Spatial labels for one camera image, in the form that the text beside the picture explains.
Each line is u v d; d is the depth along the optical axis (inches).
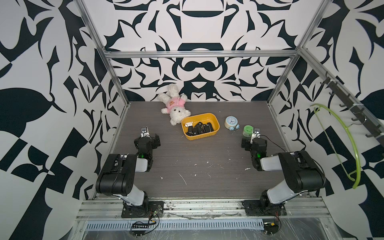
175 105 42.4
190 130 39.6
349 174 24.0
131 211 27.5
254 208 29.5
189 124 41.2
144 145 28.0
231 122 40.4
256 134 32.0
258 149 29.0
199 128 39.9
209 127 40.1
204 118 42.5
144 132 31.7
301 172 18.4
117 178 17.2
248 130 38.7
